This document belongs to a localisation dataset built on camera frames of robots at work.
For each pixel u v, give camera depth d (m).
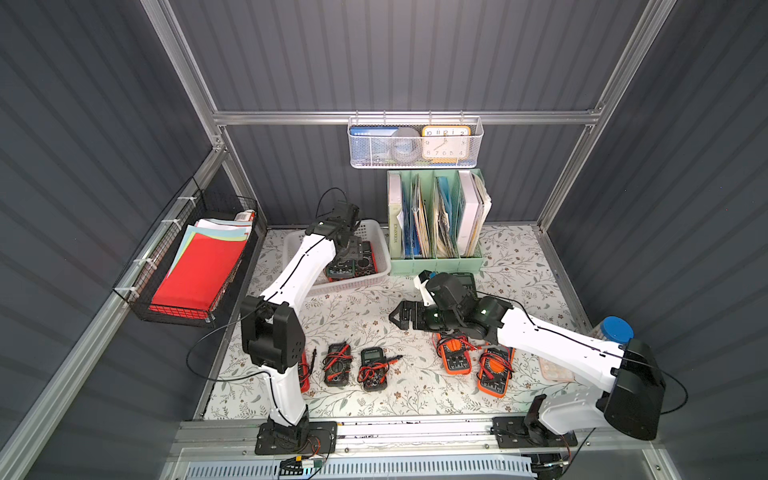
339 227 0.63
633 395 0.39
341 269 0.85
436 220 0.94
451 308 0.58
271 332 0.49
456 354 0.83
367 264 1.05
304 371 0.82
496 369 0.81
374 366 0.81
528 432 0.66
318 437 0.73
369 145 0.84
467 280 1.02
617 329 0.71
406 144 0.91
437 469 0.77
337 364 0.83
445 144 0.88
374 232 1.08
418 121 0.89
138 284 0.60
